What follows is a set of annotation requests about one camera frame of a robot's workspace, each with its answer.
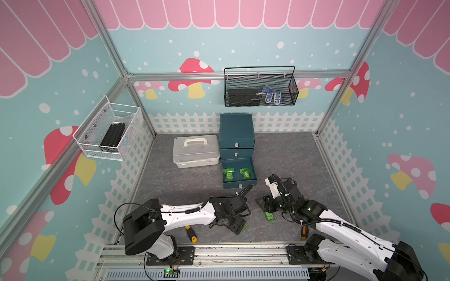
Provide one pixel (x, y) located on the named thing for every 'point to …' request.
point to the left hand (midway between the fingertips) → (234, 226)
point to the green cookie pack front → (246, 172)
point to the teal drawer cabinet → (236, 148)
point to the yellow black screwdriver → (191, 234)
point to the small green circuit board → (169, 273)
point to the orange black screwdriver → (304, 232)
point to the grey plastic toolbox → (195, 151)
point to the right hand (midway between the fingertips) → (260, 199)
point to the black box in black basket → (243, 97)
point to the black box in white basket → (113, 134)
